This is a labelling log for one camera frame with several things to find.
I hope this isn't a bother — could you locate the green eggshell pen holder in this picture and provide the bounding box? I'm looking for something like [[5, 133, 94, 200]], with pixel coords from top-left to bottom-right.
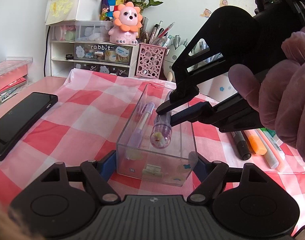
[[162, 44, 185, 82]]

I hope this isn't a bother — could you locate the purple slim gel pen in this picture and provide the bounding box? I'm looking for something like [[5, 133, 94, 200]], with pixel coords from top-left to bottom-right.
[[128, 101, 155, 148]]

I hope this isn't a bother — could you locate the white mini drawer unit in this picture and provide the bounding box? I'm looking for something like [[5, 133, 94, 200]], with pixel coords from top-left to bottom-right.
[[44, 24, 139, 77]]

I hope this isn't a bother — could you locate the black smartphone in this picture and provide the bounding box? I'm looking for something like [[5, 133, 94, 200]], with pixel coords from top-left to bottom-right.
[[0, 92, 58, 161]]

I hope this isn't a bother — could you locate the white box with yellow note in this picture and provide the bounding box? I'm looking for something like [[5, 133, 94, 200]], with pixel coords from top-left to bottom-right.
[[45, 0, 102, 25]]

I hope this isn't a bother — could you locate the colourful rubik cube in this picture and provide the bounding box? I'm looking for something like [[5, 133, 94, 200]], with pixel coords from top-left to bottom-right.
[[99, 0, 125, 21]]

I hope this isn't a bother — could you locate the pink lion toy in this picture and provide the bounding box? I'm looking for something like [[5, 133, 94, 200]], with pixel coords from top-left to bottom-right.
[[108, 2, 143, 46]]

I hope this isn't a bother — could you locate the pink perforated pen cup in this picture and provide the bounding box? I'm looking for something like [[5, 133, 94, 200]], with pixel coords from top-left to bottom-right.
[[135, 43, 166, 79]]

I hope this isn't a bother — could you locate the clear plastic organizer box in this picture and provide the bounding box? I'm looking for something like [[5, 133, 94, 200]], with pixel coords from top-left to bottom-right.
[[116, 84, 198, 186]]

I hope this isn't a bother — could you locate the peach pink highlighter pen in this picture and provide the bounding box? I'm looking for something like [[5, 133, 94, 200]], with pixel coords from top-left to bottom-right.
[[256, 129, 286, 172]]

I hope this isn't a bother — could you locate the clear storage box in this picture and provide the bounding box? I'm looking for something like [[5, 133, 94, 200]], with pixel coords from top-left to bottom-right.
[[50, 21, 113, 42]]

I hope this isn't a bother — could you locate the purple cartoon cap pen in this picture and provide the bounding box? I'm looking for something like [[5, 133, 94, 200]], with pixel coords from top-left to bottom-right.
[[150, 111, 172, 149]]

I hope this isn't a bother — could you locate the black permanent marker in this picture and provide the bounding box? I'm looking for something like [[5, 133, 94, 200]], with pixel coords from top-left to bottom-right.
[[231, 131, 251, 161]]

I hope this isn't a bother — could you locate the grey white flower pen holder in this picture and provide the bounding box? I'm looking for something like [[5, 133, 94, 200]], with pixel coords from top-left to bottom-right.
[[198, 73, 237, 102]]

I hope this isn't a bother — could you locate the gloved right hand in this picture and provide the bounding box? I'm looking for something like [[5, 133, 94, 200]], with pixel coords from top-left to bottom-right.
[[229, 27, 305, 162]]

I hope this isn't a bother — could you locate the orange cap highlighter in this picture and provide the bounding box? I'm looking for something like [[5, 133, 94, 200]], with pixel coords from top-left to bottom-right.
[[244, 130, 267, 155]]

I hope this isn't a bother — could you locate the green cap highlighter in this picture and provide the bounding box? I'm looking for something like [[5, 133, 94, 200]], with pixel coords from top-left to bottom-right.
[[260, 128, 285, 159]]

